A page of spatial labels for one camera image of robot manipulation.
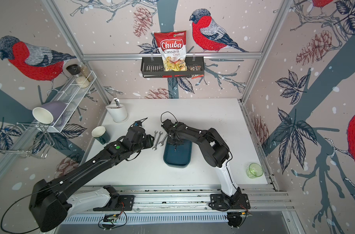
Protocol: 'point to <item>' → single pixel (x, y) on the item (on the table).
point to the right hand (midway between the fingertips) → (174, 142)
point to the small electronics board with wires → (110, 218)
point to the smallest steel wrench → (155, 132)
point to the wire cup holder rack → (34, 139)
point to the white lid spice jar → (81, 80)
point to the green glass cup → (254, 170)
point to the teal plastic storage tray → (178, 156)
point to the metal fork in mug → (116, 102)
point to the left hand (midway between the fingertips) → (155, 136)
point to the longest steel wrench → (162, 142)
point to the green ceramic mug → (100, 133)
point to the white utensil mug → (119, 114)
